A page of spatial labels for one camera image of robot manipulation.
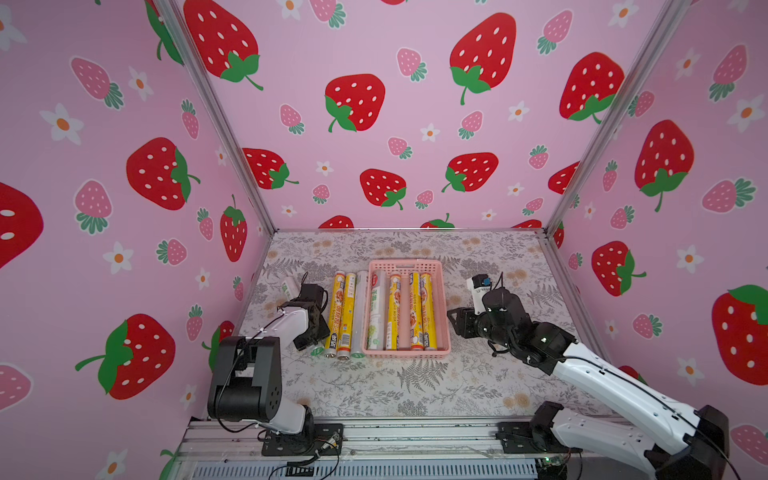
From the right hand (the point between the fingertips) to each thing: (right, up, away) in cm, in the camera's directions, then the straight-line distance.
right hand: (463, 306), depth 77 cm
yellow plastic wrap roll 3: (-19, -8, +14) cm, 25 cm away
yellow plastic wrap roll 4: (-11, +5, +24) cm, 27 cm away
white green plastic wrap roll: (-23, -4, +17) cm, 29 cm away
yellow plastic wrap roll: (-37, -6, +16) cm, 40 cm away
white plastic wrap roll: (-29, -5, +16) cm, 34 cm away
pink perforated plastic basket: (-14, +9, +34) cm, 38 cm away
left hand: (-43, -12, +16) cm, 47 cm away
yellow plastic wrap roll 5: (-7, -5, +18) cm, 20 cm away
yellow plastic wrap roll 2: (-33, -6, +16) cm, 37 cm away
